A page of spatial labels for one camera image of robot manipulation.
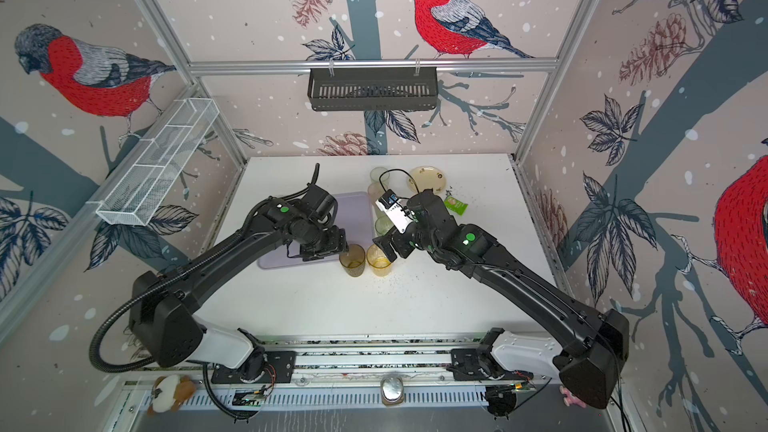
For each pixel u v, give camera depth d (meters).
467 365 0.73
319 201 0.63
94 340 0.37
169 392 0.68
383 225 0.63
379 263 0.91
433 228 0.52
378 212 1.00
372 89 1.06
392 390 0.63
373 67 0.91
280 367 0.73
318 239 0.67
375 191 1.06
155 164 0.77
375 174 1.08
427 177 1.13
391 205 0.61
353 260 0.90
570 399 0.68
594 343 0.38
